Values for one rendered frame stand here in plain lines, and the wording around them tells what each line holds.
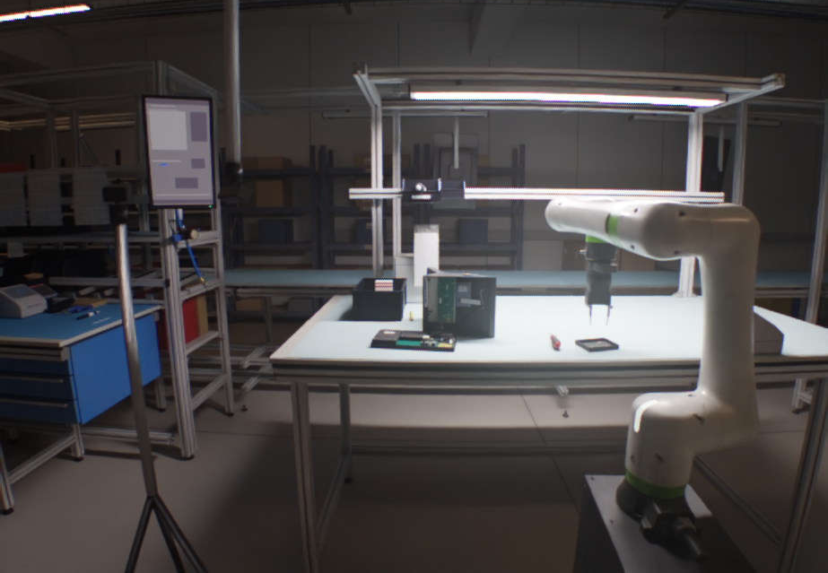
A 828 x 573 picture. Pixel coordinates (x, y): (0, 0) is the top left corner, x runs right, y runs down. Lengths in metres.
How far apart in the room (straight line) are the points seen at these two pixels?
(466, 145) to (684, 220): 2.46
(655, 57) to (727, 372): 5.69
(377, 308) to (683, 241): 1.09
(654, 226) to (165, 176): 1.94
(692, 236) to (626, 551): 0.61
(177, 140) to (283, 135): 3.76
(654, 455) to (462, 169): 2.52
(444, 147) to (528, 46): 3.01
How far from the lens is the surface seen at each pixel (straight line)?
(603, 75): 1.79
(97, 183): 2.68
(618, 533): 1.02
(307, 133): 5.75
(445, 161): 3.18
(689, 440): 0.99
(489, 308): 1.43
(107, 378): 2.29
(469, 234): 5.03
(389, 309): 1.62
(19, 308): 2.61
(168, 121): 2.16
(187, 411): 2.74
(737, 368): 1.06
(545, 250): 5.69
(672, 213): 0.92
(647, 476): 1.01
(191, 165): 2.16
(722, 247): 1.01
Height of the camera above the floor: 1.43
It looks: 7 degrees down
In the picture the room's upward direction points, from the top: straight up
